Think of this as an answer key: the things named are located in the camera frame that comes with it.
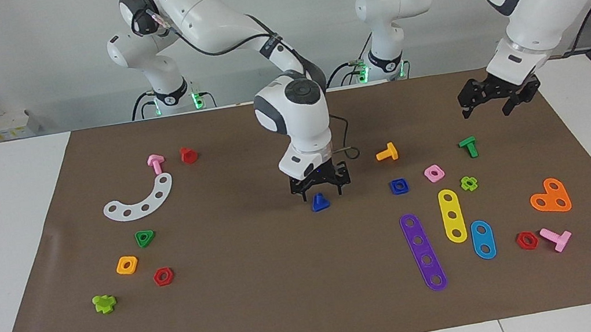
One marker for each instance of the blue triangle-head plastic bolt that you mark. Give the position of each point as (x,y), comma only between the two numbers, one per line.
(320,204)

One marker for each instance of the white curved five-hole plate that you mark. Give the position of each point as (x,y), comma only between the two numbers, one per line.
(152,201)

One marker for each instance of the orange plastic bolt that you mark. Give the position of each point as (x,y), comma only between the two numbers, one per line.
(390,152)

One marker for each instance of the lime green cross-head bolt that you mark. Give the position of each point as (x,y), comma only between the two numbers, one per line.
(104,304)

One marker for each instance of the blue square plastic nut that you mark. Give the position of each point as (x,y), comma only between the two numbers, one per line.
(393,191)

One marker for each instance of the orange square plastic nut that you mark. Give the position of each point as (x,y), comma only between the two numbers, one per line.
(120,270)

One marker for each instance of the red plastic bolt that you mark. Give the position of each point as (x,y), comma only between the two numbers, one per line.
(188,157)

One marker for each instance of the green triangular plastic nut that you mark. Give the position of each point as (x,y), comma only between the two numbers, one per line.
(138,235)

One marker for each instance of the lime green cross nut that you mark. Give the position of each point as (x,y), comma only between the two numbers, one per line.
(463,184)

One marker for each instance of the dark green plastic bolt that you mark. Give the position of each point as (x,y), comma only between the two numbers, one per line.
(472,150)

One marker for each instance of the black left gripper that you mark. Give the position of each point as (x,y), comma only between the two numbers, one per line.
(495,88)

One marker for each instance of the pink plastic bolt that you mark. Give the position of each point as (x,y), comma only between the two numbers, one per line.
(157,166)
(561,240)

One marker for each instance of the brown table mat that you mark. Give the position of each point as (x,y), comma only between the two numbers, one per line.
(290,284)

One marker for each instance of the blue two-hole plastic strip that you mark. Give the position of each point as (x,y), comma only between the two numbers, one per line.
(483,239)

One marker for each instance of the orange three-hole angled plate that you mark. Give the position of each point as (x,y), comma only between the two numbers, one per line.
(550,198)

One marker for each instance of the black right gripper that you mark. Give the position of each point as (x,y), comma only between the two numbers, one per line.
(321,181)

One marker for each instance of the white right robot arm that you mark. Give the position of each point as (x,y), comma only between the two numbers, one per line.
(215,20)

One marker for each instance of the pink square plastic nut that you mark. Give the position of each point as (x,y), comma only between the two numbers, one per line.
(441,175)

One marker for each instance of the white small box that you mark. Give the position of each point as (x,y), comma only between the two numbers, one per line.
(2,126)

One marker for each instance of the purple four-hole plastic strip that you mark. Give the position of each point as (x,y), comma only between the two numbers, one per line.
(423,250)

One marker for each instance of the red hexagonal plastic nut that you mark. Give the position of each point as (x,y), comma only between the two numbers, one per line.
(519,242)
(157,278)

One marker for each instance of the yellow three-hole plastic strip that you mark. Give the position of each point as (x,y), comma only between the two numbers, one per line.
(450,207)

